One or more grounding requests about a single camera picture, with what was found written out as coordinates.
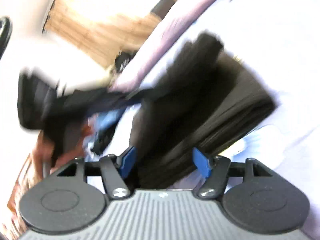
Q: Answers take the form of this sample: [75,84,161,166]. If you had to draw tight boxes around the black bag by bed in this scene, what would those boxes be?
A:
[114,51,137,73]

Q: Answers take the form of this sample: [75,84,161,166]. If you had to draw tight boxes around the pink quilted blanket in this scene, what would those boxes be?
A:
[111,0,216,92]

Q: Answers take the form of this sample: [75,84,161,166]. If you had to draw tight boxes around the dark brown pants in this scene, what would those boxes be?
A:
[125,32,276,189]

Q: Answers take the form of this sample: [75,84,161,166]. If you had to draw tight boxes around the purple floral bedsheet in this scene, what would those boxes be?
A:
[85,0,320,190]

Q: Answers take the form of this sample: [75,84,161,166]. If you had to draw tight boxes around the person's left hand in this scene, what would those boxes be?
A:
[7,123,96,233]

